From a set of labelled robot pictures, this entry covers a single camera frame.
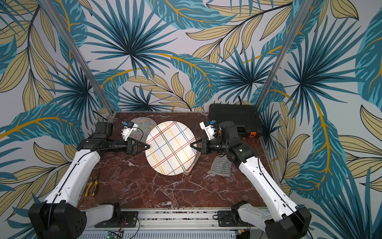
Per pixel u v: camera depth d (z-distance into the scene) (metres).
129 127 0.66
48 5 0.67
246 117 1.12
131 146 0.64
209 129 0.63
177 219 0.75
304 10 0.69
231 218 0.73
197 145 0.66
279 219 0.38
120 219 0.68
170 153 0.69
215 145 0.60
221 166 0.88
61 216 0.38
